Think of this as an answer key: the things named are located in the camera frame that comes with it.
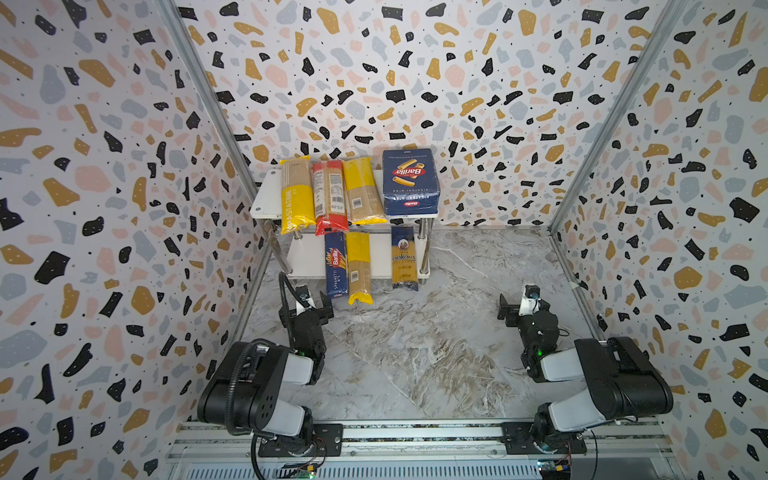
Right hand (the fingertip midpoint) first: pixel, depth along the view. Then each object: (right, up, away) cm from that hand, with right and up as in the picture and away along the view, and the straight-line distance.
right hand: (517, 289), depth 90 cm
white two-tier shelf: (-68, +12, +15) cm, 71 cm away
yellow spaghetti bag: (-49, +6, +8) cm, 50 cm away
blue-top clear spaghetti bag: (-34, +8, +10) cm, 37 cm away
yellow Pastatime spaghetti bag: (-62, +26, -12) cm, 68 cm away
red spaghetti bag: (-54, +25, -13) cm, 61 cm away
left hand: (-64, -1, -3) cm, 64 cm away
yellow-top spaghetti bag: (-44, +24, -13) cm, 52 cm away
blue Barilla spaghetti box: (-56, +7, +7) cm, 57 cm away
